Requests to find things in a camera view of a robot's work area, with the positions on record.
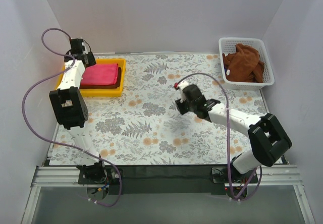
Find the floral table mat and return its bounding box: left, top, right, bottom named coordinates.
left=49, top=53, right=283, bottom=166

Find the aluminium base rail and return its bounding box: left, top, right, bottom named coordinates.
left=22, top=165, right=315, bottom=223

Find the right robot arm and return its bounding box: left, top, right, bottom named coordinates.
left=174, top=81, right=292, bottom=179

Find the pink towel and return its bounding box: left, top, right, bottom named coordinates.
left=80, top=64, right=119, bottom=86

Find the yellow plastic tray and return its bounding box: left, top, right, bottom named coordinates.
left=49, top=59, right=126, bottom=99

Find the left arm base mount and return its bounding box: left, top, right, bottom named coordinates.
left=77, top=167, right=123, bottom=185

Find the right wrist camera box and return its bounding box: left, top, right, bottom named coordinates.
left=174, top=80, right=189, bottom=103

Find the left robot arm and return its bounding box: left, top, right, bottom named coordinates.
left=49, top=38, right=106, bottom=184

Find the brown towel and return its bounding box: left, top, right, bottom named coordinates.
left=222, top=43, right=264, bottom=83
left=80, top=67, right=122, bottom=89

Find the white plastic basket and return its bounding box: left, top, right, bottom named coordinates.
left=219, top=37, right=275, bottom=90

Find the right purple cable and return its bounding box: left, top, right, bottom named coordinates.
left=174, top=73, right=263, bottom=201

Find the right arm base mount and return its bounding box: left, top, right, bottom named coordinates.
left=210, top=166, right=252, bottom=184

